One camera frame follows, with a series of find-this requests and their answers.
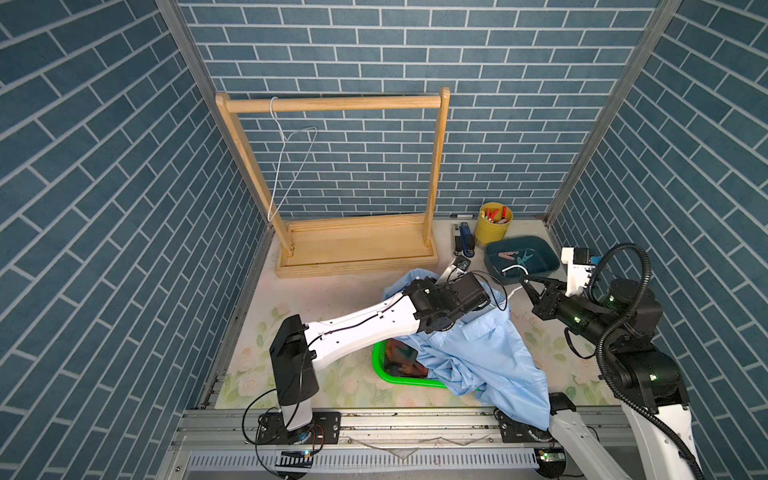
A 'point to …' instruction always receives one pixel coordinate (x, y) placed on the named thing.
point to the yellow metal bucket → (492, 223)
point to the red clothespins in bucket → (495, 212)
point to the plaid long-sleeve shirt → (400, 359)
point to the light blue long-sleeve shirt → (485, 354)
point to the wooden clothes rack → (323, 245)
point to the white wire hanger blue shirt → (512, 292)
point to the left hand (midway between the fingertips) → (445, 294)
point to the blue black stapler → (468, 241)
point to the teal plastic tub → (510, 260)
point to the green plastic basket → (378, 364)
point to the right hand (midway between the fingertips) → (525, 279)
